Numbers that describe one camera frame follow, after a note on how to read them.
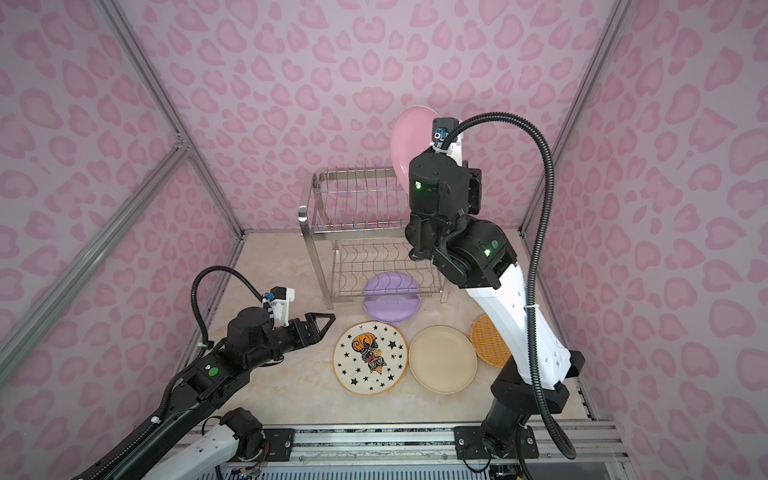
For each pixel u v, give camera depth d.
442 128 0.40
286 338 0.64
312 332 0.63
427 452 0.72
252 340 0.54
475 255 0.35
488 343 0.89
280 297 0.66
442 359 0.86
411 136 0.61
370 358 0.86
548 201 0.36
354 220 1.20
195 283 0.56
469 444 0.73
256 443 0.66
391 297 0.99
